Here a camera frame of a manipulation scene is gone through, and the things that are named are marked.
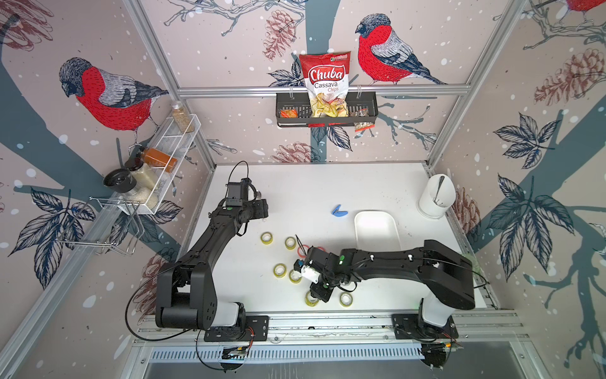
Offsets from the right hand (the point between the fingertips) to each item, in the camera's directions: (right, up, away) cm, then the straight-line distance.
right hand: (314, 292), depth 79 cm
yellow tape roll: (-19, +15, +15) cm, 29 cm away
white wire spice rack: (-48, +38, -11) cm, 63 cm away
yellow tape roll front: (+11, -2, 0) cm, 11 cm away
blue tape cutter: (+10, +25, +21) cm, 34 cm away
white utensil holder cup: (+53, +32, +18) cm, 64 cm away
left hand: (-20, +31, +10) cm, 38 cm away
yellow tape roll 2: (-9, +14, +13) cm, 21 cm away
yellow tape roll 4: (-7, +4, +4) cm, 9 cm away
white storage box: (+26, +18, +16) cm, 36 cm away
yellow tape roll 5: (-2, -1, -3) cm, 4 cm away
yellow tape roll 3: (-13, +5, +6) cm, 15 cm away
